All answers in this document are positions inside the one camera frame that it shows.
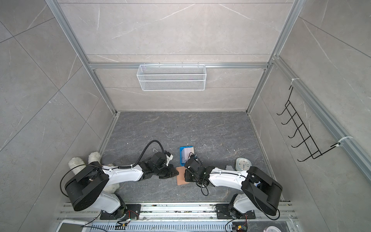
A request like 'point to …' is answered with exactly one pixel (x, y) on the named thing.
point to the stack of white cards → (185, 152)
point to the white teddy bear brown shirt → (76, 165)
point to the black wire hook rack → (313, 149)
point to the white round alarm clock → (242, 164)
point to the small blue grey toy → (229, 167)
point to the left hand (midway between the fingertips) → (181, 172)
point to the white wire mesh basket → (172, 77)
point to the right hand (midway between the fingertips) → (186, 176)
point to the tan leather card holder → (180, 178)
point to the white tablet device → (73, 225)
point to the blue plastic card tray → (181, 149)
